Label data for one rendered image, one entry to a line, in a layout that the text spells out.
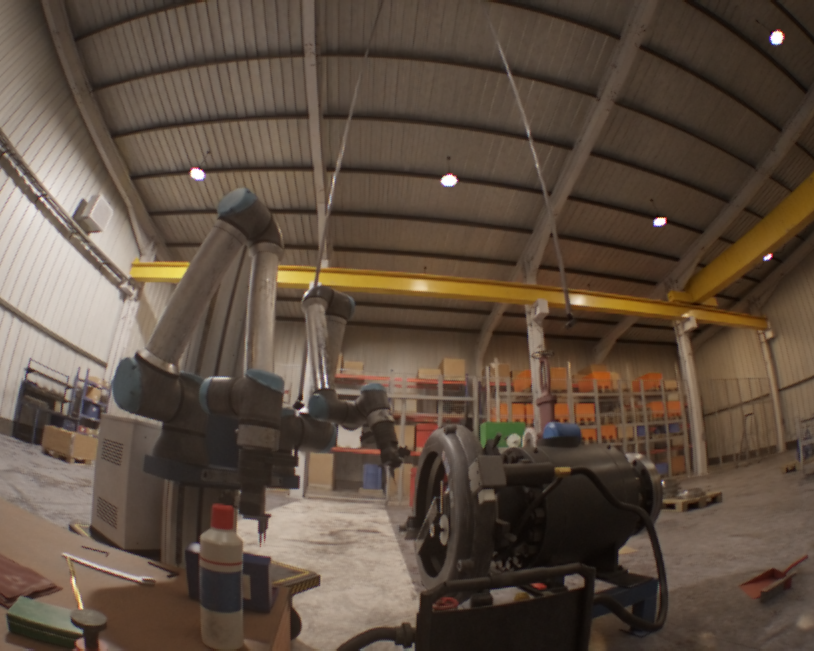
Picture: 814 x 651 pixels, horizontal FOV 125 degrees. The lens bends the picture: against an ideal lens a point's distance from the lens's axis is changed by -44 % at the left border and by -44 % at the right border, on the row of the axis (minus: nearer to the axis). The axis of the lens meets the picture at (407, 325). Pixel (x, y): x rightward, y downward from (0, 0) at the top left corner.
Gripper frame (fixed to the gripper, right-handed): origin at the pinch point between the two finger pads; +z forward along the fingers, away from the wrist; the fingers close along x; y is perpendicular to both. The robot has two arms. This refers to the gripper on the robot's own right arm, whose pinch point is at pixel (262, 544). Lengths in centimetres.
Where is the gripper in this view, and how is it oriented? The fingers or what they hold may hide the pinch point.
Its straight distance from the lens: 83.0
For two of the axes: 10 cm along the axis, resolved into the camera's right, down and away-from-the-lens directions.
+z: -0.3, 9.2, -3.9
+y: -9.8, -1.1, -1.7
